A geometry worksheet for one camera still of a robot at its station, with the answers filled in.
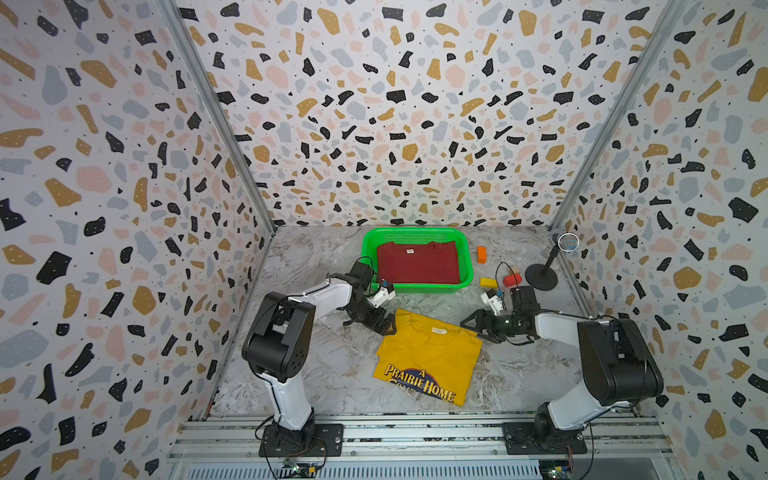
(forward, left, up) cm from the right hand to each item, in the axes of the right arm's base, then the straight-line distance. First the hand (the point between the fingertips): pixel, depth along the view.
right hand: (471, 328), depth 91 cm
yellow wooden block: (+20, -9, -4) cm, 22 cm away
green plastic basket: (+35, +34, +3) cm, 49 cm away
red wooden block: (+19, -16, -1) cm, 24 cm away
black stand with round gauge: (+21, -28, -2) cm, 35 cm away
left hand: (+1, +26, 0) cm, 26 cm away
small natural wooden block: (+24, -19, -1) cm, 31 cm away
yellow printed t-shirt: (-8, +13, -2) cm, 15 cm away
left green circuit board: (-36, +44, -2) cm, 57 cm away
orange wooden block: (+31, -8, -2) cm, 32 cm away
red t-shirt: (+26, +15, -1) cm, 30 cm away
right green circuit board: (-34, -17, -3) cm, 38 cm away
